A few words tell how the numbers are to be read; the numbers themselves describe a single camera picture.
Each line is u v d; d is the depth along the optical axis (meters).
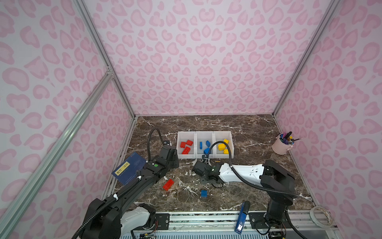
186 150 0.98
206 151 0.97
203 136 1.04
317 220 0.72
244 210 0.73
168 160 0.65
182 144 1.02
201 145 1.00
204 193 0.81
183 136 1.02
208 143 1.00
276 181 0.46
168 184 0.85
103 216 0.39
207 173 0.66
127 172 0.93
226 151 0.95
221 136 1.02
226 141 1.01
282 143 0.90
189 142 1.01
